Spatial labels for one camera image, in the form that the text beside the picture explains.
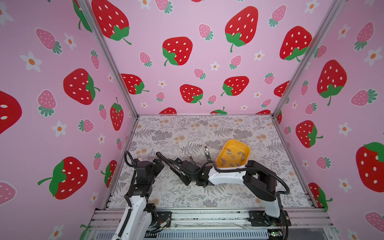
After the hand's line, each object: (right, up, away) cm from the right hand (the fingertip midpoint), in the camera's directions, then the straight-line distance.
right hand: (180, 173), depth 86 cm
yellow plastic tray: (+34, +10, +12) cm, 38 cm away
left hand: (-13, +6, -2) cm, 15 cm away
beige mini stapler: (+17, +9, +11) cm, 23 cm away
